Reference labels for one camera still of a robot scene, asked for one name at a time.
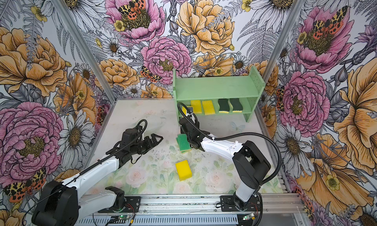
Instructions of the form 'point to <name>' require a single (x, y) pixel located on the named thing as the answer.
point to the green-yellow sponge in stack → (184, 151)
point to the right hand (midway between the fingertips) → (187, 124)
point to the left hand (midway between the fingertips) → (158, 145)
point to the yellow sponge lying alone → (183, 170)
